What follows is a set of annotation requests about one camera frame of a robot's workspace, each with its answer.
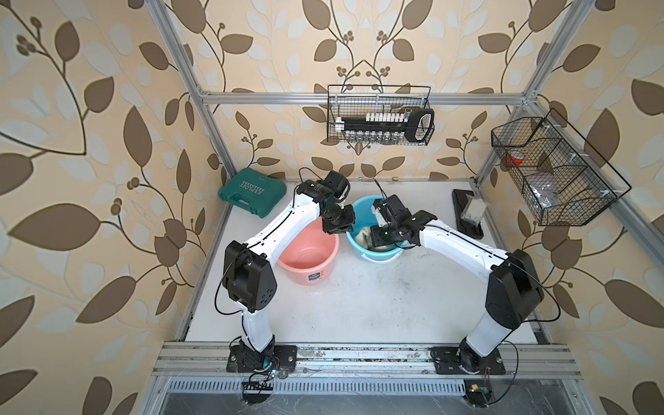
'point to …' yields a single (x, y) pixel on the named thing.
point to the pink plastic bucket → (309, 259)
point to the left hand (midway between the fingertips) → (351, 225)
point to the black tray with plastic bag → (469, 209)
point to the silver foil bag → (544, 188)
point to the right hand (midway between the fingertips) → (373, 236)
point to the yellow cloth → (365, 237)
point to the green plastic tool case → (257, 191)
